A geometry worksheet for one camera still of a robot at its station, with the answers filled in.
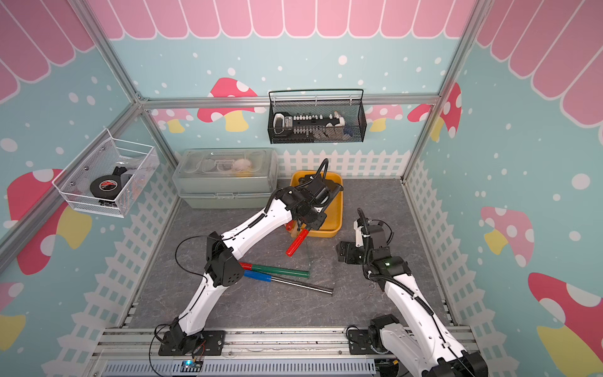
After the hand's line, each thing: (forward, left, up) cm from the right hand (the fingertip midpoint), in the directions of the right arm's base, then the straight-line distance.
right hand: (347, 246), depth 82 cm
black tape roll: (+9, +74, +23) cm, 78 cm away
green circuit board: (-33, +51, -15) cm, 62 cm away
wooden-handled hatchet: (+8, +19, -4) cm, 21 cm away
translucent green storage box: (+34, +50, +1) cm, 60 cm away
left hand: (+10, +11, +1) cm, 15 cm away
